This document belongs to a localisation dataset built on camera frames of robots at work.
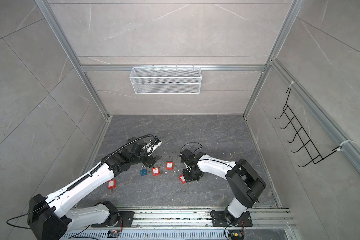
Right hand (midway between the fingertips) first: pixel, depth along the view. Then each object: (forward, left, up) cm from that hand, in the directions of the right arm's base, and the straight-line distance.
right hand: (188, 177), depth 88 cm
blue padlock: (+4, +28, +1) cm, 28 cm away
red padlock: (-2, +4, +2) cm, 4 cm away
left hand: (+9, +17, +19) cm, 28 cm away
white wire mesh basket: (+57, +14, +30) cm, 66 cm away
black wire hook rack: (-2, -52, +31) cm, 61 cm away
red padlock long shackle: (+8, +12, +3) cm, 14 cm away
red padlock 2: (+4, +20, +2) cm, 20 cm away
